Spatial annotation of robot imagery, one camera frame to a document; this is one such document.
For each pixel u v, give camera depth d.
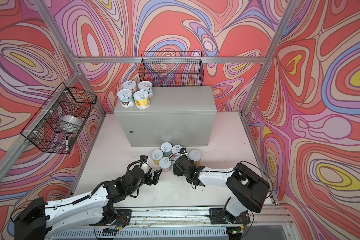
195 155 0.88
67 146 0.72
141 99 0.71
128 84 0.78
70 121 0.73
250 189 0.44
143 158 0.70
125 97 0.72
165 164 0.86
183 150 0.79
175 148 0.93
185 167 0.67
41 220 0.41
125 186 0.59
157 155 0.90
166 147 0.93
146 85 0.77
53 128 0.73
